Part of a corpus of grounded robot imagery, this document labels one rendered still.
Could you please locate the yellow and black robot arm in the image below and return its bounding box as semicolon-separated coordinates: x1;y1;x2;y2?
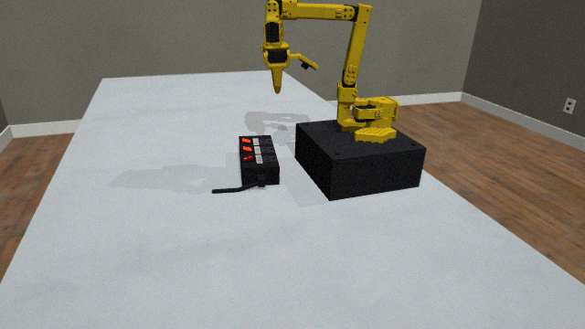
263;0;397;143

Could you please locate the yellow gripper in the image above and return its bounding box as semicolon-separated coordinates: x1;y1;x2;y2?
261;42;318;94

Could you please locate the black power strip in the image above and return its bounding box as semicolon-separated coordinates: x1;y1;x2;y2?
212;135;280;194

